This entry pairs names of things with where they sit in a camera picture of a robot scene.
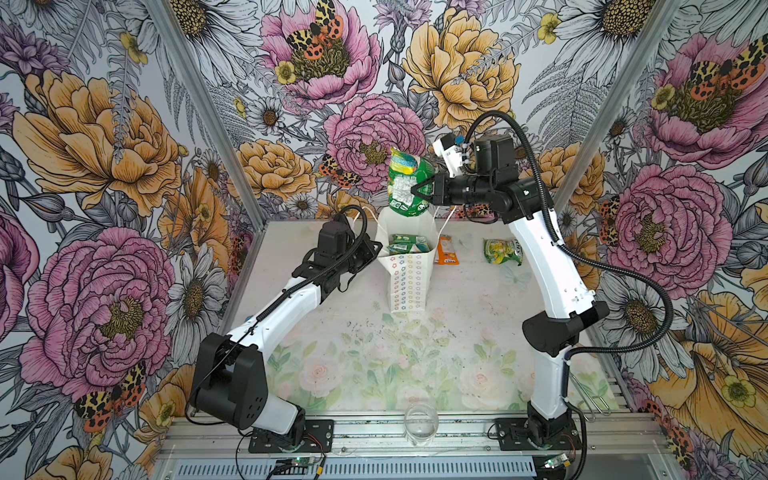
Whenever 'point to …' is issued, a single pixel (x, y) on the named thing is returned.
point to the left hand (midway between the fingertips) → (383, 252)
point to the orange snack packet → (445, 251)
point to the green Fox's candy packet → (408, 244)
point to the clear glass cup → (421, 422)
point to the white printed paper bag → (408, 275)
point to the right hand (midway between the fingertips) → (416, 199)
